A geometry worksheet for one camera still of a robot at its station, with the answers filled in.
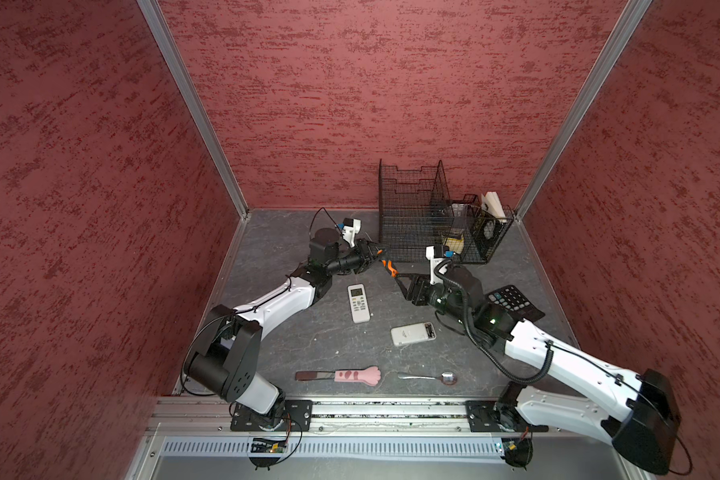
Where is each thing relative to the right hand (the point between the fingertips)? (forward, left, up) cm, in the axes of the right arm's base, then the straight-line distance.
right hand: (399, 284), depth 74 cm
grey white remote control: (-4, -6, -22) cm, 23 cm away
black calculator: (+6, -39, -21) cm, 45 cm away
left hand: (+9, +2, +1) cm, 9 cm away
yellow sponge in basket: (+29, -26, -21) cm, 45 cm away
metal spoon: (-17, -14, -21) cm, 30 cm away
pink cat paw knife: (-17, +8, -19) cm, 27 cm away
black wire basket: (+47, -14, -23) cm, 54 cm away
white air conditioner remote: (+6, +11, -21) cm, 24 cm away
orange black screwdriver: (+5, +2, +2) cm, 6 cm away
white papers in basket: (+32, -34, -3) cm, 47 cm away
